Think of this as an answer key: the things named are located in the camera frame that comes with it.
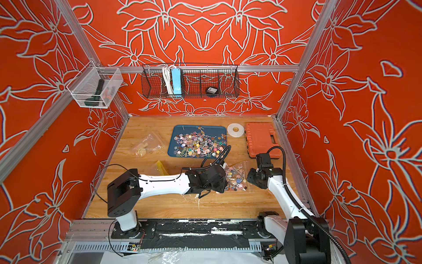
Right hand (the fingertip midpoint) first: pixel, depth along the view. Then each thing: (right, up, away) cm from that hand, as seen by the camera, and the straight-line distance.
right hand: (251, 177), depth 85 cm
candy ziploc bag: (-60, +17, +20) cm, 65 cm away
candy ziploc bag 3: (-7, -1, +3) cm, 7 cm away
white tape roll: (-4, +25, +26) cm, 37 cm away
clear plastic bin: (-86, +49, +6) cm, 100 cm away
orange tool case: (+11, +21, +19) cm, 30 cm away
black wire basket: (-29, +55, +13) cm, 64 cm away
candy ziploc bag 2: (-48, +4, -1) cm, 49 cm away
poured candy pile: (-29, +16, +15) cm, 36 cm away
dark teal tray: (-21, +25, +26) cm, 41 cm away
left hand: (-13, -1, -5) cm, 14 cm away
